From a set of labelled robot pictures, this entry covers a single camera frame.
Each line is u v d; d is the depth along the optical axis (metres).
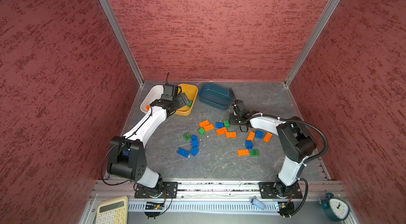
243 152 0.85
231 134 0.92
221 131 0.94
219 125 0.95
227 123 0.94
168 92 0.67
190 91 1.13
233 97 1.04
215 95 1.14
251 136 0.91
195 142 0.90
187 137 0.91
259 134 0.92
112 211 0.67
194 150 0.86
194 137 0.90
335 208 0.67
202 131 0.94
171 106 0.62
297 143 0.49
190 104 1.02
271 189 0.74
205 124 0.97
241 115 0.76
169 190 0.75
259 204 0.69
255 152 0.85
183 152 0.85
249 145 0.88
